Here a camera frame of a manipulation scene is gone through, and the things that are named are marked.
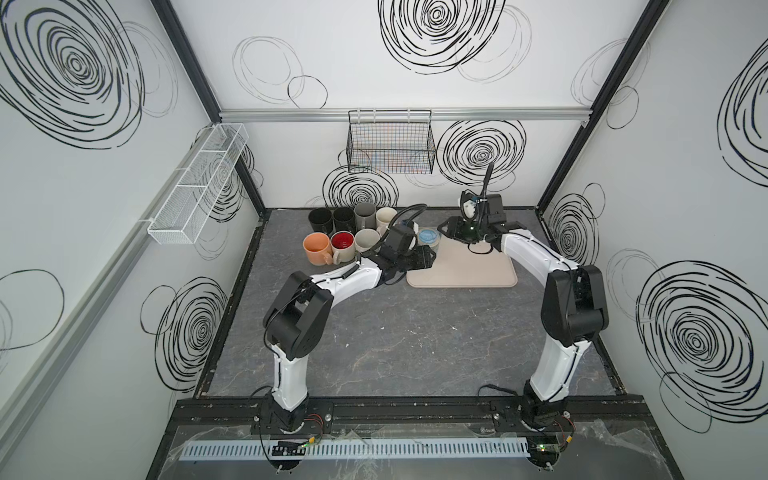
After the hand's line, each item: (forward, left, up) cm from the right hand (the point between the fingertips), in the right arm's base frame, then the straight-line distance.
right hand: (440, 226), depth 93 cm
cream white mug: (-1, +32, -9) cm, 33 cm away
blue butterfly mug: (0, +3, -4) cm, 5 cm away
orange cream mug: (-1, +41, -10) cm, 42 cm away
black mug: (+12, +33, -9) cm, 36 cm away
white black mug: (+9, +41, -7) cm, 42 cm away
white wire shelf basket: (-13, +66, +18) cm, 70 cm away
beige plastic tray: (-3, -7, -17) cm, 19 cm away
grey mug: (+10, +25, -6) cm, 28 cm away
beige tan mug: (0, +24, -7) cm, 25 cm away
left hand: (-10, +2, -2) cm, 10 cm away
